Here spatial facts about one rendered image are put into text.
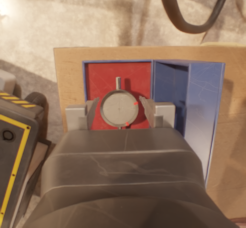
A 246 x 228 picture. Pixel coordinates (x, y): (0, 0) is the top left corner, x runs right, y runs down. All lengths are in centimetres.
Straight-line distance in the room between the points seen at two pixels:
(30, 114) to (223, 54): 45
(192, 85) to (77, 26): 65
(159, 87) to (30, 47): 65
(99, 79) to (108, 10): 52
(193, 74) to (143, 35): 60
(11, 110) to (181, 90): 43
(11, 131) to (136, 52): 41
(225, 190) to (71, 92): 37
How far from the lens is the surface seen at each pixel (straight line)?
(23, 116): 52
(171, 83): 29
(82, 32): 77
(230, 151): 40
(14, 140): 57
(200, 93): 19
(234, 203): 49
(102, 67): 28
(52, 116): 86
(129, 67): 28
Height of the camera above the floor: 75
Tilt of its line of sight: 73 degrees down
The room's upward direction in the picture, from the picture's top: 173 degrees clockwise
